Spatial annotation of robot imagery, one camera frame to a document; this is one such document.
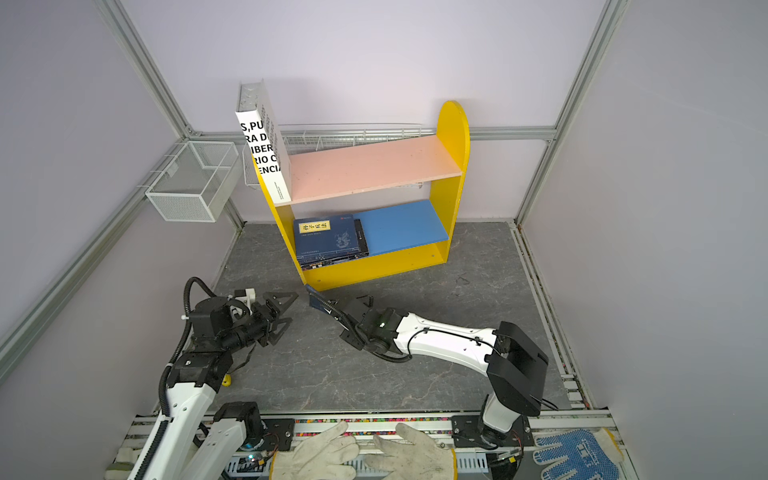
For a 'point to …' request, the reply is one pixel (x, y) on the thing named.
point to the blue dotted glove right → (590, 455)
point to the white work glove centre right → (421, 458)
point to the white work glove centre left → (322, 456)
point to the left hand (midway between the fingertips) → (296, 310)
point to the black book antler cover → (325, 240)
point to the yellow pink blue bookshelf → (402, 239)
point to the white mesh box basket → (198, 182)
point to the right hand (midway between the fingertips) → (354, 320)
